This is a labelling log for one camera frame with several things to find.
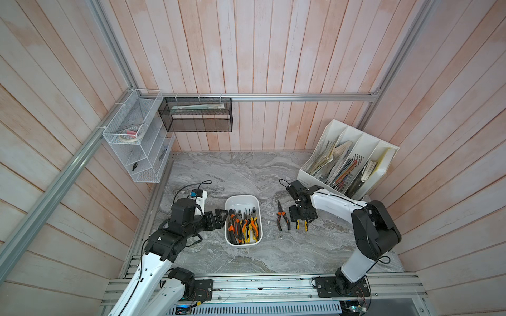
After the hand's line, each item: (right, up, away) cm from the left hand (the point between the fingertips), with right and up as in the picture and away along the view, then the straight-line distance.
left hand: (218, 217), depth 74 cm
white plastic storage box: (+8, +2, +21) cm, 23 cm away
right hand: (+36, -4, +19) cm, 41 cm away
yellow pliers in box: (+13, -7, +14) cm, 21 cm away
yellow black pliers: (+35, -7, +16) cm, 39 cm away
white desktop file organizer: (+65, +23, +30) cm, 75 cm away
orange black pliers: (+27, -3, +19) cm, 33 cm away
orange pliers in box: (+6, -8, +10) cm, 14 cm away
